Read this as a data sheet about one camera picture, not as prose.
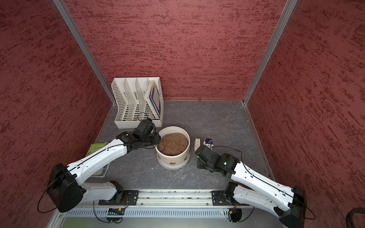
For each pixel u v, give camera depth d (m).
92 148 0.89
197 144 0.81
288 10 0.72
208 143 0.68
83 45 0.86
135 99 1.14
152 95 0.91
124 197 0.73
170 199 0.76
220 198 0.74
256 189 0.45
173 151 0.80
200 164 0.66
